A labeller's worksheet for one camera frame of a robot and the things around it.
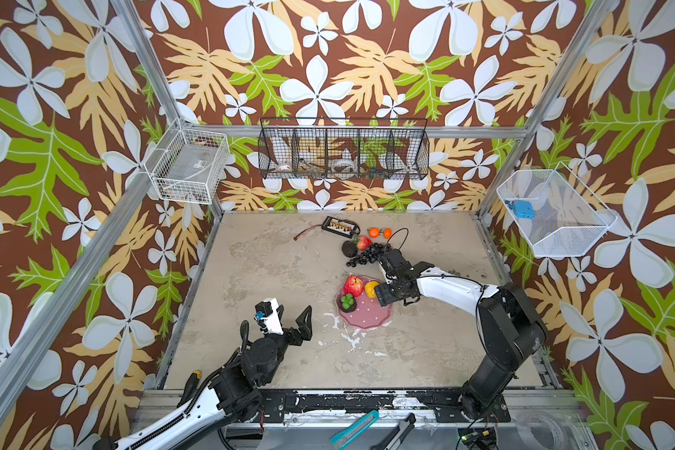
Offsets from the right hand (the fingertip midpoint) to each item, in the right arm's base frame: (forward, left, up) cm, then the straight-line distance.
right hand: (387, 291), depth 94 cm
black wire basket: (+40, +15, +29) cm, 52 cm away
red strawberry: (+20, +7, +1) cm, 22 cm away
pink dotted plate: (-7, +6, -2) cm, 10 cm away
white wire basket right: (+12, -49, +25) cm, 56 cm away
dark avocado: (+16, +13, +3) cm, 21 cm away
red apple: (0, +12, +4) cm, 12 cm away
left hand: (-12, +28, +13) cm, 32 cm away
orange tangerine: (+27, -3, 0) cm, 27 cm away
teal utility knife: (-39, +14, -2) cm, 42 cm away
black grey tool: (-41, +3, -1) cm, 41 cm away
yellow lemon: (-1, +6, +3) cm, 7 cm away
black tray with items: (+30, +14, -1) cm, 33 cm away
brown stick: (+25, +34, -2) cm, 42 cm away
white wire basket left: (+27, +64, +32) cm, 76 cm away
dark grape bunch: (+15, +4, 0) cm, 16 cm away
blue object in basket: (+16, -42, +23) cm, 50 cm away
